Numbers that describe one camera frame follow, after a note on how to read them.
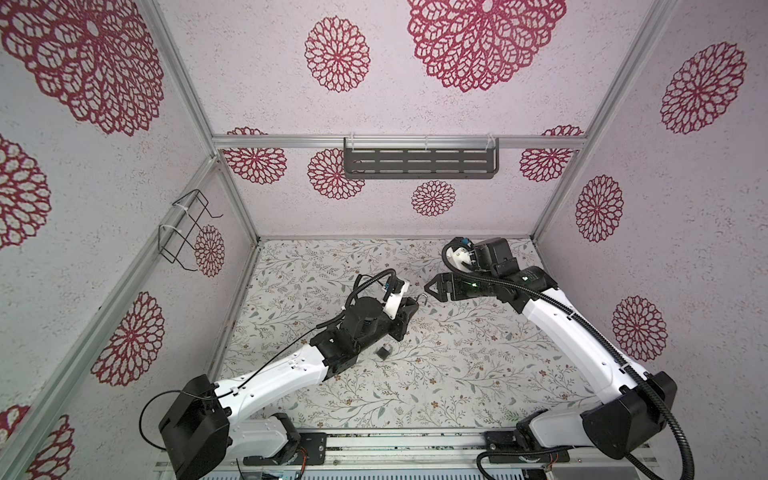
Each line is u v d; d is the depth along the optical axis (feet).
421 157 3.09
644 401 1.28
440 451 2.46
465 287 2.16
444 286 2.17
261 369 1.57
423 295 2.37
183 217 2.55
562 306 1.57
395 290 2.03
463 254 2.25
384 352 2.95
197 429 1.30
